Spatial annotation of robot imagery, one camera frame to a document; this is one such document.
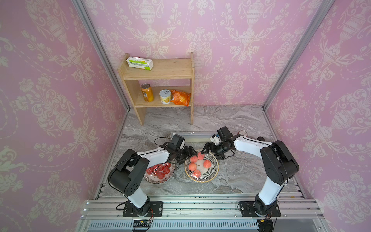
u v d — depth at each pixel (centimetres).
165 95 92
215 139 90
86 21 75
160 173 84
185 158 81
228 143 71
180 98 90
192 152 82
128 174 46
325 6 70
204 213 74
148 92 88
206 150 85
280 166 48
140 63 79
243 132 93
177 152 77
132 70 81
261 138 92
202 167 87
